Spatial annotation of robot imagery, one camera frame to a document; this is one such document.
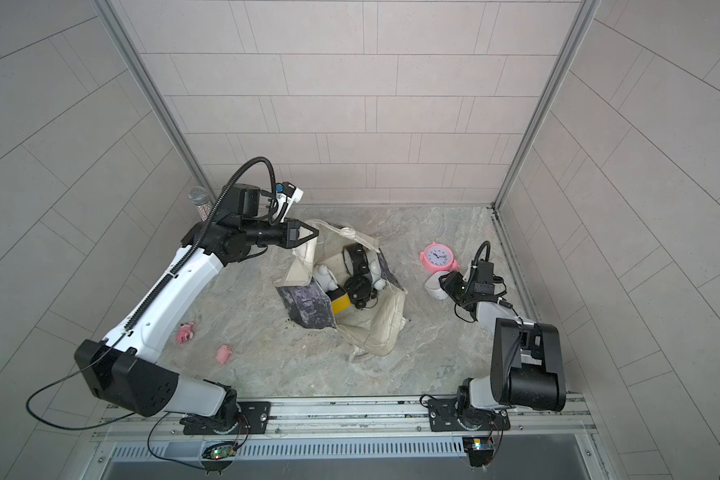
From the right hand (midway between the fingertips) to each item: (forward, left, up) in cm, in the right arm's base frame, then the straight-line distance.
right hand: (445, 277), depth 93 cm
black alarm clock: (-1, +27, +2) cm, 27 cm away
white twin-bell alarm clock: (-4, +21, +4) cm, 21 cm away
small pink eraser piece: (-19, +64, +1) cm, 67 cm away
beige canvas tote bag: (-16, +24, +1) cm, 29 cm away
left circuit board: (-41, +58, +2) cm, 71 cm away
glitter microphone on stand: (+13, +68, +28) cm, 75 cm away
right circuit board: (-43, +1, -5) cm, 44 cm away
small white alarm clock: (-3, +4, 0) cm, 5 cm away
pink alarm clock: (+8, 0, -1) cm, 8 cm away
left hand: (-1, +34, +28) cm, 44 cm away
